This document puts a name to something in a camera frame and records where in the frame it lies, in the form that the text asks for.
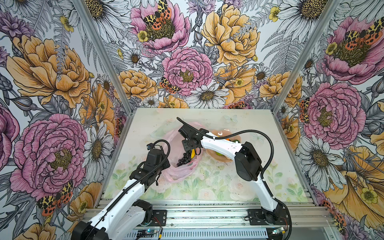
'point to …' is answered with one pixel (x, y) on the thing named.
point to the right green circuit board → (279, 230)
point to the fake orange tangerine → (227, 139)
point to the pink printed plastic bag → (174, 173)
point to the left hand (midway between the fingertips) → (165, 163)
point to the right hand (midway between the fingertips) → (190, 147)
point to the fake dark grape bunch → (186, 158)
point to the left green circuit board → (146, 233)
